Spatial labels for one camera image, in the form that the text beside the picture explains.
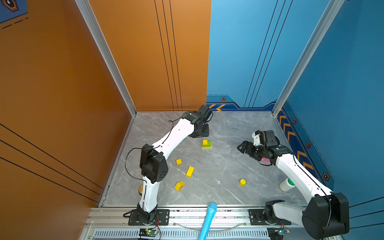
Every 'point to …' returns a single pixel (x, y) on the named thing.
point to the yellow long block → (190, 171)
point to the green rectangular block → (208, 145)
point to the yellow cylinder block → (242, 182)
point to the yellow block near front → (179, 185)
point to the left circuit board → (148, 232)
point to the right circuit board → (277, 233)
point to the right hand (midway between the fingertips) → (241, 149)
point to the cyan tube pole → (211, 212)
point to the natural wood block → (207, 148)
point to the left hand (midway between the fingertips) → (204, 132)
